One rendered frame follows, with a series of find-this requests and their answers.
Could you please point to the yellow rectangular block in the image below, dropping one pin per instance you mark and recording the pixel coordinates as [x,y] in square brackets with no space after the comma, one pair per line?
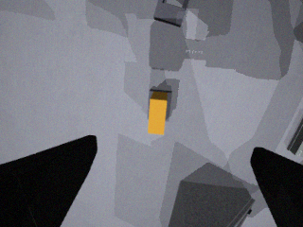
[157,112]

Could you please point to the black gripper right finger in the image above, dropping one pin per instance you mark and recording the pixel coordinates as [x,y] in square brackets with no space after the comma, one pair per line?
[281,184]

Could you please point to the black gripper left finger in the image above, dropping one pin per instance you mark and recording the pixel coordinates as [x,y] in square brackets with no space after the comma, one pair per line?
[38,190]

